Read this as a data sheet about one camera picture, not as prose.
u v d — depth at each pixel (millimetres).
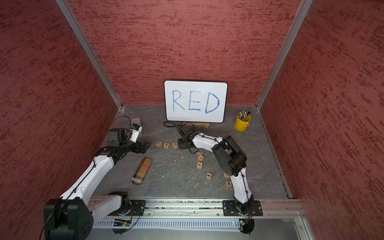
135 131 739
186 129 775
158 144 948
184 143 705
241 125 1008
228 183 801
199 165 870
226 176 828
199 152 920
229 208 737
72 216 385
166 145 947
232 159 548
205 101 976
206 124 1033
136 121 1065
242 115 934
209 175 830
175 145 947
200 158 895
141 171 835
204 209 757
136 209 746
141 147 747
